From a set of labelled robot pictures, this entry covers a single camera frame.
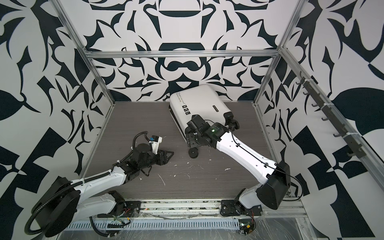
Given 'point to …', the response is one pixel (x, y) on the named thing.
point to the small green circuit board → (246, 227)
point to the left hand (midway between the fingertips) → (171, 149)
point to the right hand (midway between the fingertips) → (194, 139)
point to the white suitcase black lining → (202, 100)
